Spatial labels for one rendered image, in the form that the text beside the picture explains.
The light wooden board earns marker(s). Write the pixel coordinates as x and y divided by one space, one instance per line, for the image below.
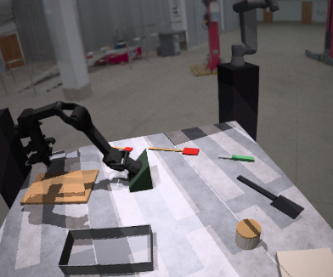
61 188

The red spatula with wooden handle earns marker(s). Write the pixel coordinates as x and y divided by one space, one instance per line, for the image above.
186 151

